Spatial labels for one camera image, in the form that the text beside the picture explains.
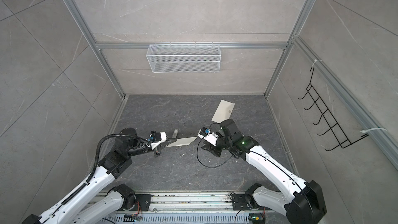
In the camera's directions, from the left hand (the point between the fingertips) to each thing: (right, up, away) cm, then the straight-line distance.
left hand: (175, 135), depth 66 cm
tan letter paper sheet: (+3, -3, 0) cm, 4 cm away
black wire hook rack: (+68, +11, +4) cm, 69 cm away
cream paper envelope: (+27, +9, +44) cm, 53 cm away
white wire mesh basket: (0, +45, +34) cm, 56 cm away
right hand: (+13, -5, +10) cm, 18 cm away
